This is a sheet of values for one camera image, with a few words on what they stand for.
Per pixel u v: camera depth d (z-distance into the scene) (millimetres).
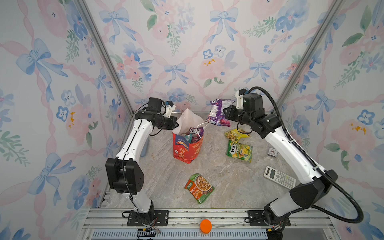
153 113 585
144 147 980
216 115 760
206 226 658
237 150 955
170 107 752
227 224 733
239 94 661
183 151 837
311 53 842
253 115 541
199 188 830
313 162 427
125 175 451
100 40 801
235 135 1025
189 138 879
